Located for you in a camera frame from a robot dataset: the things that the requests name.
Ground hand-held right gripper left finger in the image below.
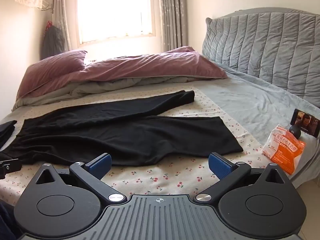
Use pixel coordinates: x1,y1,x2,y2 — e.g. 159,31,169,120
35,153,127,204

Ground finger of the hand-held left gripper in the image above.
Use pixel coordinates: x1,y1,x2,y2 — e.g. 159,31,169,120
0,158,22,180

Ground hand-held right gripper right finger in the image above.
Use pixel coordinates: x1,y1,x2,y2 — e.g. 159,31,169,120
195,152,291,202

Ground black pants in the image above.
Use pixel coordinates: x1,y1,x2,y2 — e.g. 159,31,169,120
0,90,244,167

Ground folded dark cloth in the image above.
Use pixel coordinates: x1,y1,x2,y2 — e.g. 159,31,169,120
0,120,17,147

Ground cherry print bed sheet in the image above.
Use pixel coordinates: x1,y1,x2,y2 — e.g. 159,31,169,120
0,80,275,205

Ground person's dark blue clothing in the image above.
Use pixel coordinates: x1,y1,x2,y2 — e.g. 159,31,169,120
0,200,19,240

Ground orange and white plastic bag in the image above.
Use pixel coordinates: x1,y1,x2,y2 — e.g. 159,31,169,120
261,127,307,176

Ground grey blanket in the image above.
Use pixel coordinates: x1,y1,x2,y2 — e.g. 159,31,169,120
197,64,320,180

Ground smartphone on stand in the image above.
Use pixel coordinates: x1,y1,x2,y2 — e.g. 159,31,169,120
289,108,320,139

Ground pink pillow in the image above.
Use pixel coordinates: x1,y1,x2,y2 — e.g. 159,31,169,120
16,50,88,99

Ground pink and grey duvet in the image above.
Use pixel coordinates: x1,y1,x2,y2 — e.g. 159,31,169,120
12,46,228,110

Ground grey quilted headboard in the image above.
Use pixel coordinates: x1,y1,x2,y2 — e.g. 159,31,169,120
202,7,320,108

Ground hanging grey clothes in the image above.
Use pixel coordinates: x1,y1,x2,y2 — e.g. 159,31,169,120
41,20,66,61

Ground window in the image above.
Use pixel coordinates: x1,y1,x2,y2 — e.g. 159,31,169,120
75,0,157,48

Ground grey patterned curtain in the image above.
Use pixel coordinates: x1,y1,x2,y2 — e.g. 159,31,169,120
160,0,188,53
51,0,73,52

